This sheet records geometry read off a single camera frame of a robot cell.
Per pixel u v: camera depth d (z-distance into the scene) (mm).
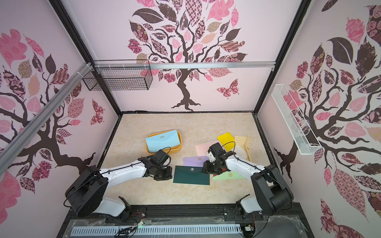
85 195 426
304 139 656
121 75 948
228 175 854
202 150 982
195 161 948
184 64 948
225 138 1057
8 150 500
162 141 975
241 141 1034
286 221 722
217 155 698
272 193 426
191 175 890
